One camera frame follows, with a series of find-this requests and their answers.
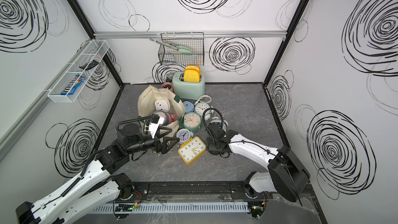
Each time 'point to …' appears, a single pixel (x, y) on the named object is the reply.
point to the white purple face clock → (184, 135)
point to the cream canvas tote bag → (146, 103)
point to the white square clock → (162, 104)
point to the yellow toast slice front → (192, 75)
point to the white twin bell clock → (200, 107)
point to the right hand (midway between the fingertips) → (214, 145)
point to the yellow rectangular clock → (191, 149)
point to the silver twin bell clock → (216, 120)
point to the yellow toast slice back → (192, 67)
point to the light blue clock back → (188, 106)
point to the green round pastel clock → (190, 121)
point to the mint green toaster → (188, 90)
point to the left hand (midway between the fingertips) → (174, 135)
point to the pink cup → (168, 85)
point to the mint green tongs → (181, 48)
